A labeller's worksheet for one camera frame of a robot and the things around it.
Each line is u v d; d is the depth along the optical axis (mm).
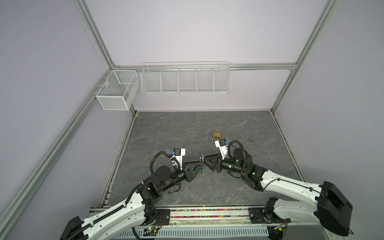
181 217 752
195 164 652
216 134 1052
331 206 407
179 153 638
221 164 659
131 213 509
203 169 668
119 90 1017
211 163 664
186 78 986
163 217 738
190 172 614
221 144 667
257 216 738
